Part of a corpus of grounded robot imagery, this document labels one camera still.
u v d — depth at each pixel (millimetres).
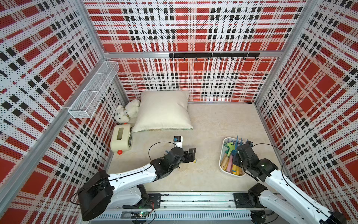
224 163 820
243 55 888
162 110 1069
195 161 727
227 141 903
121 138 884
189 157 718
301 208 429
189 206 737
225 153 874
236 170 774
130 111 1047
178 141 705
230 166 816
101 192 406
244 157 619
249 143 731
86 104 691
